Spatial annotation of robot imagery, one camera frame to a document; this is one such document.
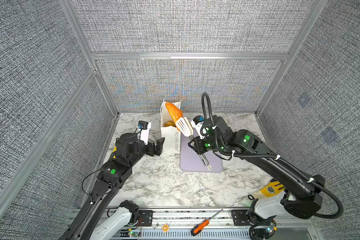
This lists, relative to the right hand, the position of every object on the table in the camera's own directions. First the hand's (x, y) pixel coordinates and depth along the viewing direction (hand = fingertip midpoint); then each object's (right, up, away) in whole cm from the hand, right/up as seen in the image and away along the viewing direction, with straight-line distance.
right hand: (190, 141), depth 67 cm
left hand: (-16, +3, +2) cm, 16 cm away
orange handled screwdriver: (+4, -40, +2) cm, 40 cm away
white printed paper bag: (-10, +1, +17) cm, 19 cm away
